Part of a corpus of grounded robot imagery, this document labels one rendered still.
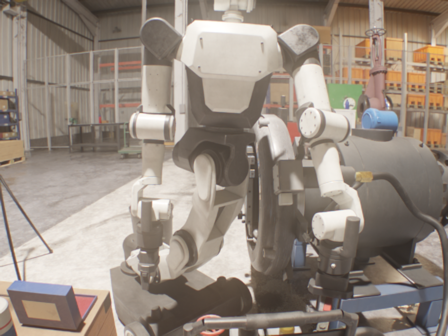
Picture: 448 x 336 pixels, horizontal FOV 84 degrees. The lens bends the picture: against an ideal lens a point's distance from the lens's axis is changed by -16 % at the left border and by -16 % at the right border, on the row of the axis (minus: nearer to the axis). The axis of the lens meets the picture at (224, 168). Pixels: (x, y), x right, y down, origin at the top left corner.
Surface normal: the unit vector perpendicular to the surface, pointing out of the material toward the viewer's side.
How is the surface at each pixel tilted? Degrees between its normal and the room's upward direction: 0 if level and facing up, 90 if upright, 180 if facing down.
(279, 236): 100
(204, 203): 90
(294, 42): 66
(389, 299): 90
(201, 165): 90
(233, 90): 94
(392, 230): 113
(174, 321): 45
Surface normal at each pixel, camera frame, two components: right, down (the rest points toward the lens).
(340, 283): -0.44, 0.15
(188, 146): -0.72, 0.12
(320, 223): -0.98, 0.04
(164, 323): 0.49, -0.61
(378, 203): 0.04, 0.09
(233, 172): 0.69, 0.22
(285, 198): 0.04, -0.22
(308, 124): -0.89, -0.05
